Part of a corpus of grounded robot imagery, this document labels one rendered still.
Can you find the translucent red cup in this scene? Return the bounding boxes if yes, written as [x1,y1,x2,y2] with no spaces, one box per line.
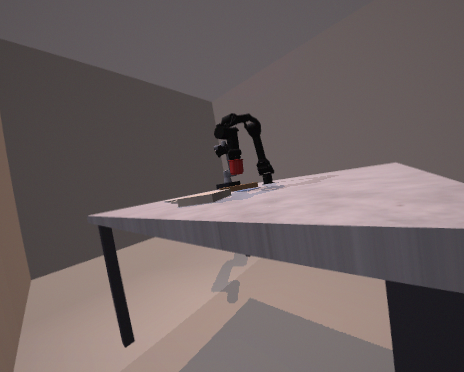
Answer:
[229,159,244,175]

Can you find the orange flat bar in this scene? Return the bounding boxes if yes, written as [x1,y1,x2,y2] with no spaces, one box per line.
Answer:
[220,182,258,192]

